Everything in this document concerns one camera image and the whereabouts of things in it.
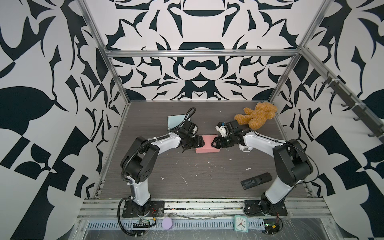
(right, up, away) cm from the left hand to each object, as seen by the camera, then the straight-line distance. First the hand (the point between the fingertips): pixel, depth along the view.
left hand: (202, 141), depth 92 cm
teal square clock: (+16, -34, -23) cm, 44 cm away
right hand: (+8, -1, 0) cm, 8 cm away
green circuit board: (+31, -36, -21) cm, 52 cm away
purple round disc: (-17, -30, -28) cm, 44 cm away
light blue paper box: (-19, +12, +10) cm, 25 cm away
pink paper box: (+3, -3, -3) cm, 5 cm away
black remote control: (+29, -20, -10) cm, 36 cm away
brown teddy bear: (+34, +13, +5) cm, 37 cm away
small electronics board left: (-31, -36, -19) cm, 51 cm away
